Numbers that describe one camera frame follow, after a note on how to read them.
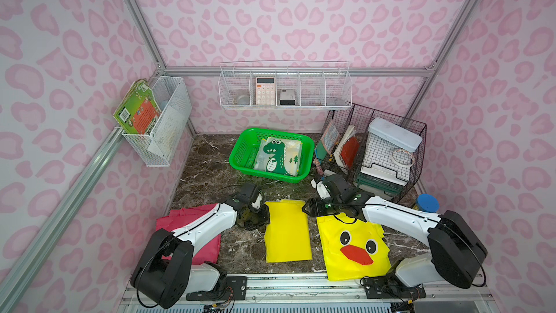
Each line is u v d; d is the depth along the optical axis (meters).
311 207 0.75
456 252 0.42
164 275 0.41
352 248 0.80
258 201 0.74
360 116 1.02
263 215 0.77
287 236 0.84
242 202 0.67
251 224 0.73
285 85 0.98
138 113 0.72
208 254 0.78
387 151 0.86
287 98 0.90
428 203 0.72
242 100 0.93
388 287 0.64
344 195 0.66
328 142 1.07
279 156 1.03
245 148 1.10
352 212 0.62
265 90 0.93
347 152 1.00
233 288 0.73
